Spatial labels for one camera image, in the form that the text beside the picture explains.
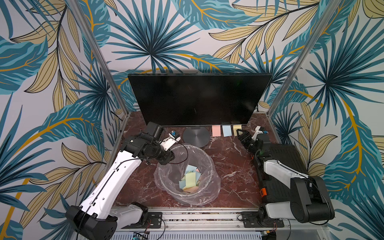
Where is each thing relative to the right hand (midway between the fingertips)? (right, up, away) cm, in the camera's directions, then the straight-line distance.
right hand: (239, 131), depth 88 cm
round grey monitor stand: (-25, -4, +16) cm, 30 cm away
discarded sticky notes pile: (-29, -24, -16) cm, 41 cm away
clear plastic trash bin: (-39, -20, -18) cm, 48 cm away
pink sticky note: (-13, +1, +2) cm, 13 cm away
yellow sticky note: (0, +3, +4) cm, 5 cm away
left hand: (-39, -11, -17) cm, 44 cm away
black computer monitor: (-23, +22, +14) cm, 35 cm away
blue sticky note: (-7, +1, +2) cm, 7 cm away
